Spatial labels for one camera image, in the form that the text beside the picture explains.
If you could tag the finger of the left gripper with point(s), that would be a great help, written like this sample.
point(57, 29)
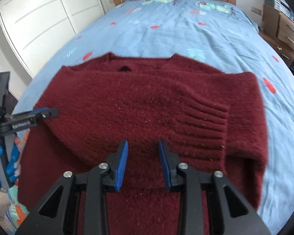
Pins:
point(32, 118)

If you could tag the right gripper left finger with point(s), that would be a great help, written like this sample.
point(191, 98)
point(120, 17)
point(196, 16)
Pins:
point(57, 211)

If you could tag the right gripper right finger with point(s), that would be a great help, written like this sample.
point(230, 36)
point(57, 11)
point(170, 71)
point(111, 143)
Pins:
point(210, 203)

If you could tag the dark red knit sweater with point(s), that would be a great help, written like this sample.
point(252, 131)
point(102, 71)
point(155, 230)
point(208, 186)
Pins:
point(211, 119)

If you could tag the blue gloved left hand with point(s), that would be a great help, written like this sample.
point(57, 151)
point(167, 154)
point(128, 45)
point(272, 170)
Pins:
point(10, 168)

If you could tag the white wardrobe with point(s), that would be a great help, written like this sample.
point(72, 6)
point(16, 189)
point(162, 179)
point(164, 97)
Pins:
point(37, 29)

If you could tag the wooden drawer nightstand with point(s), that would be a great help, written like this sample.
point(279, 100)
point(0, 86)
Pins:
point(278, 31)

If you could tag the blue patterned bed cover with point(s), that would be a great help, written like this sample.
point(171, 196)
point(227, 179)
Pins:
point(229, 42)

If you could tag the grey box stack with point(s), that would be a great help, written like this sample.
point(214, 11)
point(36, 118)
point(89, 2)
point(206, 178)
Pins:
point(282, 6)

